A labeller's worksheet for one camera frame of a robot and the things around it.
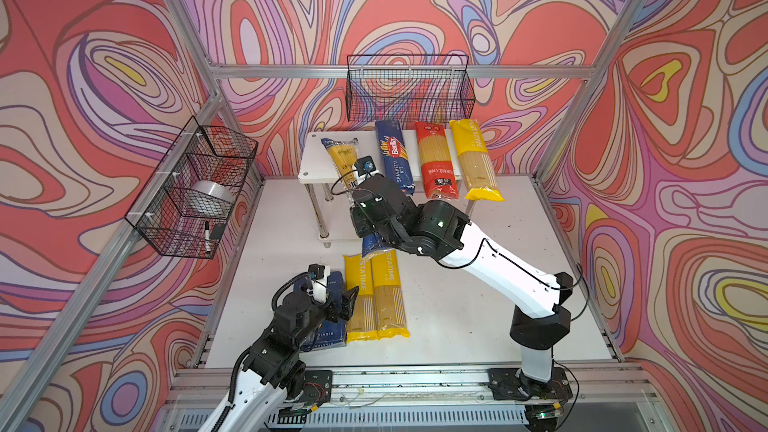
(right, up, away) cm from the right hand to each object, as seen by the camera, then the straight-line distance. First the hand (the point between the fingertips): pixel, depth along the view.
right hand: (365, 208), depth 65 cm
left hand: (-6, -20, +13) cm, 25 cm away
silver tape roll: (-38, +4, +8) cm, 40 cm away
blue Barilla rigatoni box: (-10, -32, +10) cm, 35 cm away
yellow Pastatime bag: (-2, -33, +16) cm, 36 cm away
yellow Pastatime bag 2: (+6, -29, +19) cm, 35 cm away
